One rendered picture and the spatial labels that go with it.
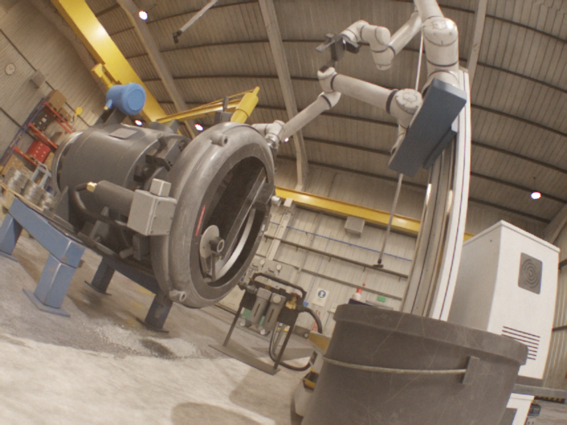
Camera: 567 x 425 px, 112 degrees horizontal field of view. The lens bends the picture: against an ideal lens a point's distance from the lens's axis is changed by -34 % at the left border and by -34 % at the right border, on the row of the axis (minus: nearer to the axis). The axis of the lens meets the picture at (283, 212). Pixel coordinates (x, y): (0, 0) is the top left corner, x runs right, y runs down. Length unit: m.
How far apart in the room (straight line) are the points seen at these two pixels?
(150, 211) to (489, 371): 0.74
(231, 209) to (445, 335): 0.91
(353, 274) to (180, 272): 11.24
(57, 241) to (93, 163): 0.41
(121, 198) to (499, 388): 0.90
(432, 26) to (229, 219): 1.14
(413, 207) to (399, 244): 1.85
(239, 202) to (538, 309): 1.17
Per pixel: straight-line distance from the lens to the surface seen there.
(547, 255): 1.23
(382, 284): 11.95
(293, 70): 10.95
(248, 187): 1.13
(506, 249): 1.07
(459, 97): 1.25
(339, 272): 12.06
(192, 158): 0.88
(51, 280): 1.04
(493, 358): 0.36
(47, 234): 1.13
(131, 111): 1.55
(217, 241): 0.93
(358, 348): 0.36
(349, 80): 1.83
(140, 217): 0.79
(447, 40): 1.31
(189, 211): 0.84
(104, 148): 1.32
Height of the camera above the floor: 0.32
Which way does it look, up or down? 20 degrees up
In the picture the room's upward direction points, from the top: 23 degrees clockwise
